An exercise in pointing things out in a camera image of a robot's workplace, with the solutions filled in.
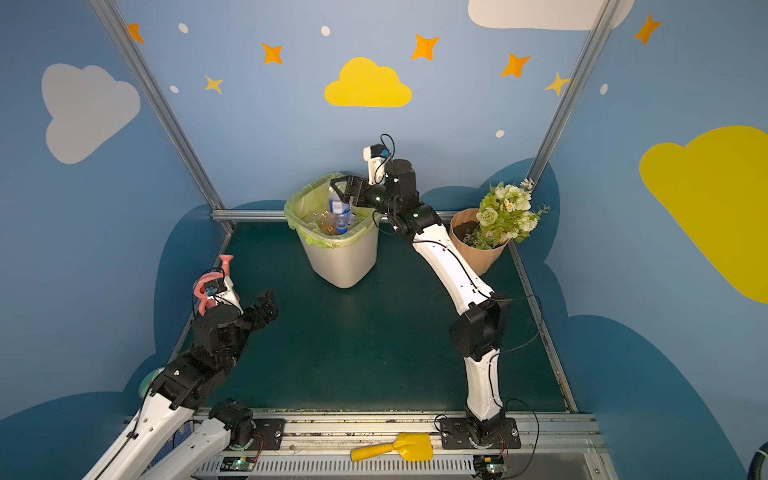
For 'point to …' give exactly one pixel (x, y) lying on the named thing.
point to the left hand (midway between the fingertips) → (262, 295)
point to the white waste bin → (344, 266)
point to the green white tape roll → (145, 384)
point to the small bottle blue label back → (338, 206)
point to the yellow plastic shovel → (414, 446)
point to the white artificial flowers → (504, 216)
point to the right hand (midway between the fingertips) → (345, 177)
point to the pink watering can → (204, 303)
